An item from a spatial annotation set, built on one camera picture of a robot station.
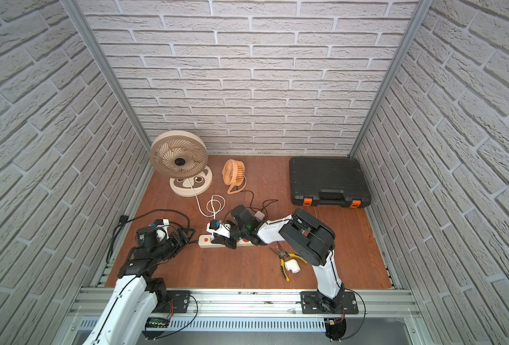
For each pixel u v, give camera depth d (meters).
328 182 1.00
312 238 0.51
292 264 0.81
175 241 0.73
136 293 0.54
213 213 0.95
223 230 0.76
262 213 0.94
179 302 0.75
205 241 0.85
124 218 0.96
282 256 0.84
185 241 0.73
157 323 0.71
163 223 0.77
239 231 0.77
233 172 0.97
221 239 0.77
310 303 0.73
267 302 0.76
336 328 0.70
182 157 0.87
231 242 0.78
